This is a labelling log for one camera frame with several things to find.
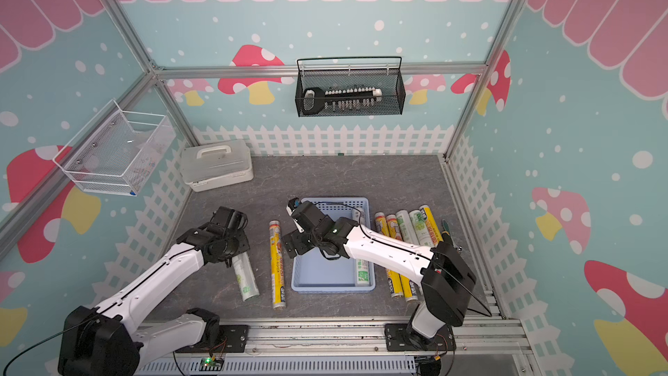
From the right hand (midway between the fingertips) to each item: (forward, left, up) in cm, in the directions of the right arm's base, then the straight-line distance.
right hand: (296, 236), depth 79 cm
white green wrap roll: (-10, +15, -5) cm, 19 cm away
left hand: (-1, +19, -7) cm, 20 cm away
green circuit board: (-30, +24, -17) cm, 42 cm away
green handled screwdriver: (+11, -53, -15) cm, 56 cm away
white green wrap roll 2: (+9, -37, -12) cm, 40 cm away
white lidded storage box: (+33, +39, -3) cm, 51 cm away
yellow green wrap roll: (+10, -47, -12) cm, 50 cm away
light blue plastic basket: (-7, -5, -12) cm, 15 cm away
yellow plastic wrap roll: (-3, +8, -11) cm, 14 cm away
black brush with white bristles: (+41, -14, +21) cm, 48 cm away
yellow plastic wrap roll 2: (-9, -31, -13) cm, 34 cm away
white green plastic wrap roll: (-7, -20, -11) cm, 24 cm away
